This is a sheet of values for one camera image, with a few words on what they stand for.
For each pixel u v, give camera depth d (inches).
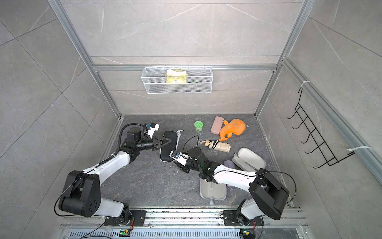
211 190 32.6
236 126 40.9
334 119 21.4
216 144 37.9
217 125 43.8
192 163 26.6
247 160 37.1
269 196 16.7
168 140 30.7
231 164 35.0
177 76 34.5
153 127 30.6
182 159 26.9
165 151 29.9
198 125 42.1
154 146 28.1
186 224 28.7
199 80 39.4
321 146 24.7
